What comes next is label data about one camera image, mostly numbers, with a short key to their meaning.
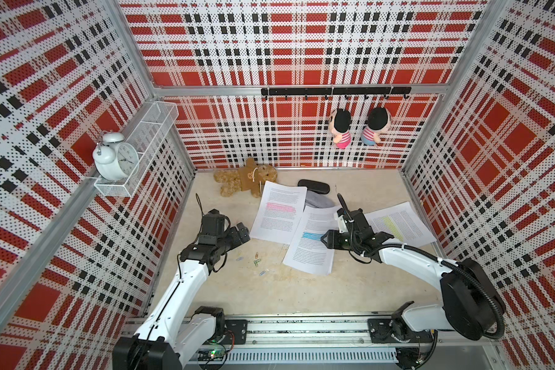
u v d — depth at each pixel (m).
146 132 0.86
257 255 0.92
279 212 1.05
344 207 0.78
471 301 0.42
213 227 0.62
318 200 1.09
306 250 0.93
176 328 0.44
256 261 0.90
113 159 0.59
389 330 0.72
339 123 0.97
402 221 1.01
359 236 0.67
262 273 0.86
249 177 1.08
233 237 0.73
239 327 0.74
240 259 0.91
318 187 1.12
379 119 0.92
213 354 0.69
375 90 0.92
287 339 0.73
